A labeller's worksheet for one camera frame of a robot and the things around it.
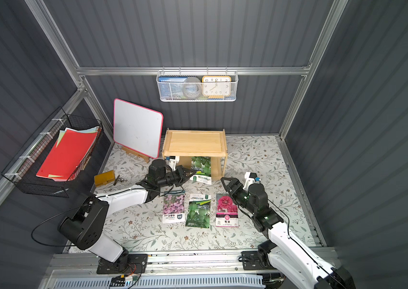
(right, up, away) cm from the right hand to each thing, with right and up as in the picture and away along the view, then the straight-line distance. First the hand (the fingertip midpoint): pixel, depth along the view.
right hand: (227, 182), depth 77 cm
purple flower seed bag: (-26, -14, +12) cm, 31 cm away
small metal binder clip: (-59, -2, +22) cm, 62 cm away
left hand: (-14, +4, +5) cm, 16 cm away
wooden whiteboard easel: (-52, +12, +29) cm, 60 cm away
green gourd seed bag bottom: (-11, +6, +11) cm, 17 cm away
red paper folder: (-66, +16, -1) cm, 68 cm away
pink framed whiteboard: (-48, +27, +24) cm, 61 cm away
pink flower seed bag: (+1, -16, +11) cm, 19 cm away
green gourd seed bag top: (-13, -16, +9) cm, 23 cm away
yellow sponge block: (-66, -1, +21) cm, 70 cm away
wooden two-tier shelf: (-19, +17, +7) cm, 26 cm away
